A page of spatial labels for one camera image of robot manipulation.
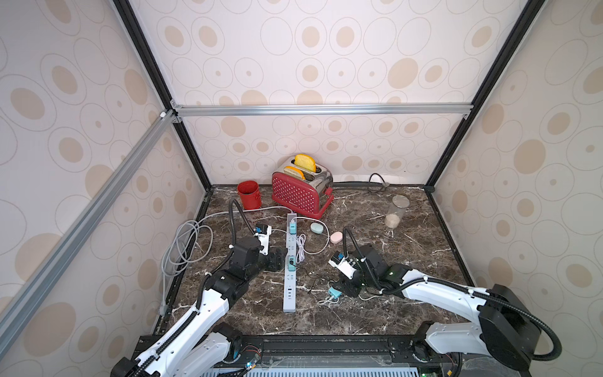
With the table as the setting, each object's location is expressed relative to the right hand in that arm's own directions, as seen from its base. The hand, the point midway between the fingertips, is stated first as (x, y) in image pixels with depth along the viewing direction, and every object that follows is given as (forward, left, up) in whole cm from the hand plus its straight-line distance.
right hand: (342, 277), depth 84 cm
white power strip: (0, +19, -3) cm, 19 cm away
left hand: (+4, +20, +13) cm, 24 cm away
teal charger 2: (-5, +3, -2) cm, 6 cm away
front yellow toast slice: (+39, +20, +16) cm, 46 cm away
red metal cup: (+34, +40, +6) cm, 53 cm away
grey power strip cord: (+16, +67, -6) cm, 69 cm away
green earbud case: (+23, +10, -2) cm, 25 cm away
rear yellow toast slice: (+46, +16, +16) cm, 51 cm away
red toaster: (+31, +14, +9) cm, 35 cm away
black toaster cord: (+56, -20, -7) cm, 60 cm away
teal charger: (+20, +20, +2) cm, 28 cm away
